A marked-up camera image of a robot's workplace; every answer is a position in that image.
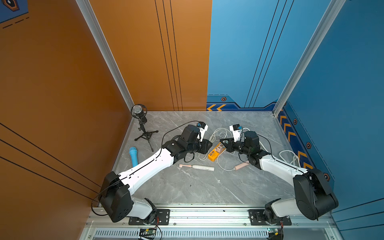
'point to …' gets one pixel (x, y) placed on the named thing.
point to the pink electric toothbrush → (241, 165)
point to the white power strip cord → (295, 156)
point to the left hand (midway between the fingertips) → (210, 142)
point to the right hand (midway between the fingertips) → (221, 140)
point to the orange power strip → (214, 154)
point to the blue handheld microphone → (134, 155)
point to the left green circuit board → (147, 231)
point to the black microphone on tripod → (139, 111)
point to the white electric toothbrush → (203, 167)
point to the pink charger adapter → (219, 148)
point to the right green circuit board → (275, 231)
